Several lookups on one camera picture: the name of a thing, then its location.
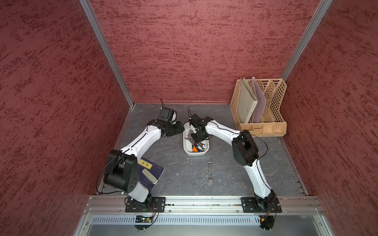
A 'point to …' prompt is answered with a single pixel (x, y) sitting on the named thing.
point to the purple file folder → (258, 111)
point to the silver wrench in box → (189, 137)
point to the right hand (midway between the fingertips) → (198, 141)
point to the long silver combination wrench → (210, 180)
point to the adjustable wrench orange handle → (194, 149)
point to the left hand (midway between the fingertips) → (181, 131)
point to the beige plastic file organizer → (272, 123)
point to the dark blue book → (154, 169)
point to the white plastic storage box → (187, 145)
